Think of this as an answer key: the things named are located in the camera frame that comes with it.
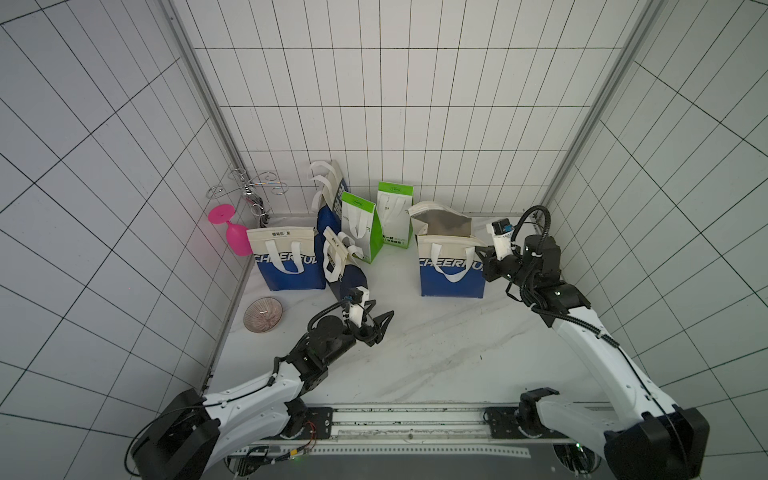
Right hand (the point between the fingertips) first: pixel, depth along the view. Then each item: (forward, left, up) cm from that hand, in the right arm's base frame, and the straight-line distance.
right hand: (480, 242), depth 77 cm
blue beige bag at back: (+17, +45, -2) cm, 49 cm away
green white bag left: (+11, +34, -6) cm, 36 cm away
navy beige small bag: (-5, +37, -12) cm, 39 cm away
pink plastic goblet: (+4, +71, -5) cm, 71 cm away
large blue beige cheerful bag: (-1, +55, -10) cm, 56 cm away
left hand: (-15, +26, -13) cm, 33 cm away
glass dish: (-13, +63, -23) cm, 68 cm away
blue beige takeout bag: (-2, +8, -7) cm, 10 cm away
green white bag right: (+18, +24, -5) cm, 30 cm away
